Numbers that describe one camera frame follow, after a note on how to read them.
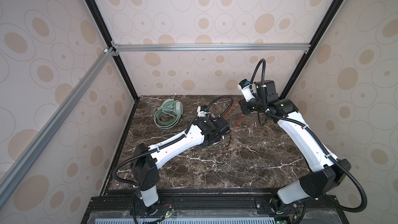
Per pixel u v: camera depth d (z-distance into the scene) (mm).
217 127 593
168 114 1089
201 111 671
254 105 657
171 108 1066
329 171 398
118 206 746
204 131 518
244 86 646
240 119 1068
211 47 894
